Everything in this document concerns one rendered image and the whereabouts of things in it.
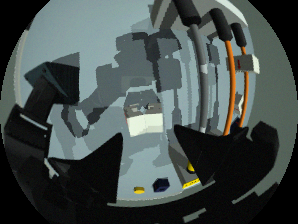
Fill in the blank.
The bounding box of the yellow flat cylinder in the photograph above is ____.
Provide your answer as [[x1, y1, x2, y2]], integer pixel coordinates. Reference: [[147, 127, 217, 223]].
[[133, 186, 144, 193]]

